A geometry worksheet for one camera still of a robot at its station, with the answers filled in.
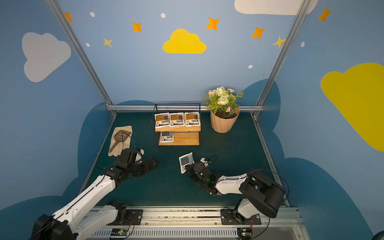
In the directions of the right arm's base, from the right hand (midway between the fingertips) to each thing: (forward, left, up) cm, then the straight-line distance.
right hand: (185, 164), depth 86 cm
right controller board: (-30, -32, -10) cm, 45 cm away
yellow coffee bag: (+24, +17, +11) cm, 31 cm away
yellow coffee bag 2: (+25, +8, +11) cm, 28 cm away
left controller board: (-34, +30, -8) cm, 46 cm away
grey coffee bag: (+3, 0, -3) cm, 4 cm away
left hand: (-2, +17, +3) cm, 17 cm away
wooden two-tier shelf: (+25, +5, -7) cm, 27 cm away
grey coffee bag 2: (+22, +16, -5) cm, 28 cm away
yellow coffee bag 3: (+26, -3, +11) cm, 28 cm away
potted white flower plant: (+35, -23, +12) cm, 44 cm away
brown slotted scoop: (+21, +48, -5) cm, 53 cm away
